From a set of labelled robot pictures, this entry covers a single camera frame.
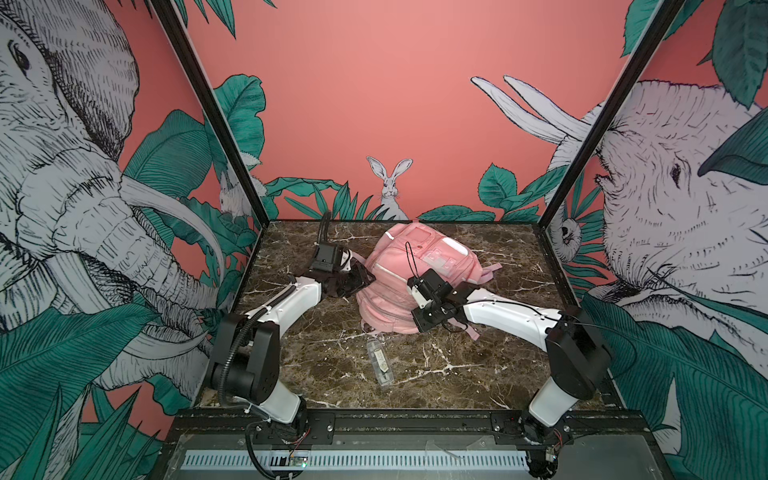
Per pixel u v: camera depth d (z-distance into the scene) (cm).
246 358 44
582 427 76
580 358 46
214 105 87
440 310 63
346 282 77
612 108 86
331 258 71
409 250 101
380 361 84
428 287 70
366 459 70
